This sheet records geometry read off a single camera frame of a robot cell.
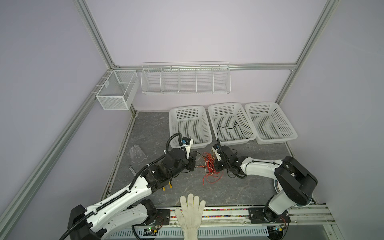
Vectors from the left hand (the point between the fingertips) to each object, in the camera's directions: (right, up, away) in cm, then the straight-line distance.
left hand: (196, 155), depth 73 cm
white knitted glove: (-3, -32, +1) cm, 32 cm away
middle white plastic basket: (+25, +16, +39) cm, 49 cm away
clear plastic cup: (-38, -5, +24) cm, 45 cm away
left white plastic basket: (-4, +18, +40) cm, 44 cm away
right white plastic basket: (+55, +16, +39) cm, 69 cm away
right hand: (+12, -9, +19) cm, 24 cm away
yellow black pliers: (-14, -19, +10) cm, 26 cm away
